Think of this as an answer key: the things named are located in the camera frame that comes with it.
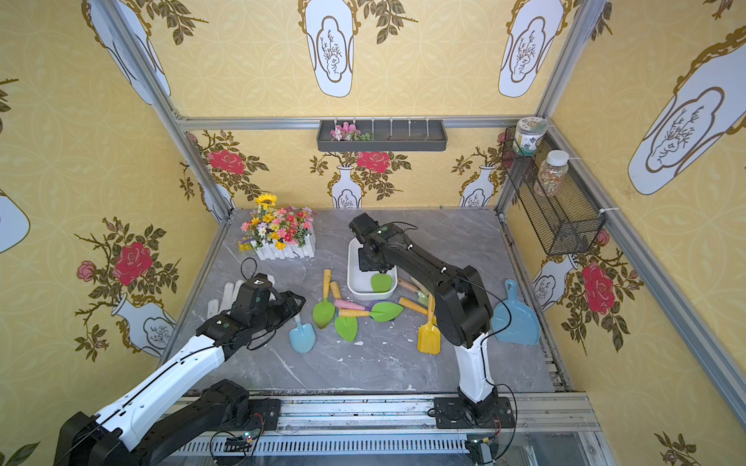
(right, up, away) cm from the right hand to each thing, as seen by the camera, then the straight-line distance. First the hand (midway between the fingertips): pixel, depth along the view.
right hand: (379, 258), depth 93 cm
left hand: (-25, -11, -10) cm, 29 cm away
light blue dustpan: (+46, -22, -2) cm, 51 cm away
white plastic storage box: (-7, -8, +5) cm, 12 cm away
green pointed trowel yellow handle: (-18, -17, -1) cm, 25 cm away
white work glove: (-50, -13, +4) cm, 52 cm away
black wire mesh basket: (+52, +13, -12) cm, 55 cm away
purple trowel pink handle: (-12, -14, -3) cm, 19 cm away
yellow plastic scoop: (+15, -23, -7) cm, 28 cm away
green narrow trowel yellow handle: (-10, -21, -4) cm, 24 cm away
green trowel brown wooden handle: (+14, -13, +2) cm, 19 cm away
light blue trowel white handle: (-23, -23, -6) cm, 34 cm away
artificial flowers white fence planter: (-33, +8, +1) cm, 34 cm away
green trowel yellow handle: (+1, -9, +4) cm, 10 cm away
